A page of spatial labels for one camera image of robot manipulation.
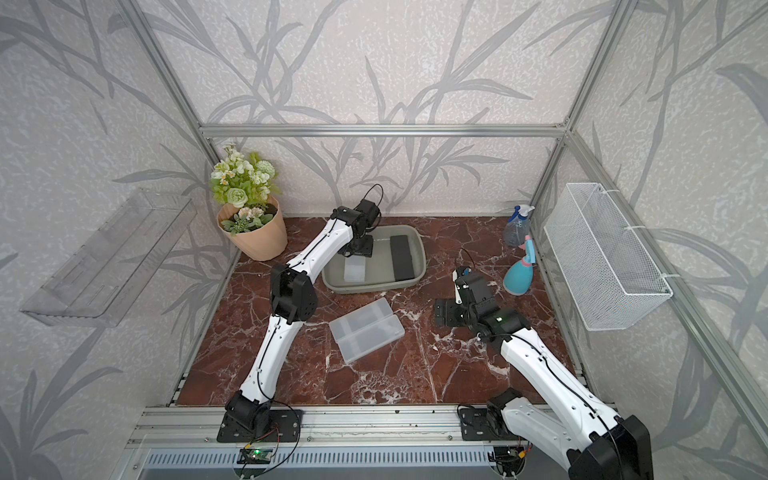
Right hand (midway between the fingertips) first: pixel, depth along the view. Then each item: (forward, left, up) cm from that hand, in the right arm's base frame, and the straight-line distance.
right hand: (448, 304), depth 81 cm
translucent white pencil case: (+17, +28, -6) cm, 33 cm away
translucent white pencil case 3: (-1, +22, -11) cm, 25 cm away
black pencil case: (+27, +13, -13) cm, 33 cm away
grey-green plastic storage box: (+17, +21, -12) cm, 29 cm away
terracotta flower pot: (+23, +58, 0) cm, 63 cm away
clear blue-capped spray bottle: (+33, -29, -4) cm, 44 cm away
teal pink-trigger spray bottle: (+12, -24, -6) cm, 28 cm away
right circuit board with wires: (-34, -12, -14) cm, 39 cm away
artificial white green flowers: (+33, +61, +15) cm, 71 cm away
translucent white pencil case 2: (-9, +27, -12) cm, 31 cm away
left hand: (+24, +27, -7) cm, 37 cm away
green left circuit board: (-33, +48, -14) cm, 60 cm away
